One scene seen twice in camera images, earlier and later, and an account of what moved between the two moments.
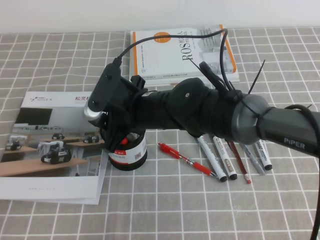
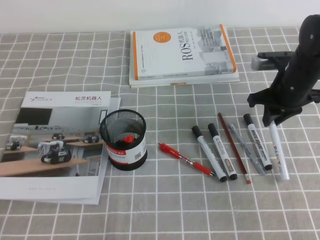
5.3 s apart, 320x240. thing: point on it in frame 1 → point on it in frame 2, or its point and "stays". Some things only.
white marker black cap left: x=212 y=159 stays
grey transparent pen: x=255 y=160 stays
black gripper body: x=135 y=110 → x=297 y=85
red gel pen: x=176 y=154 stays
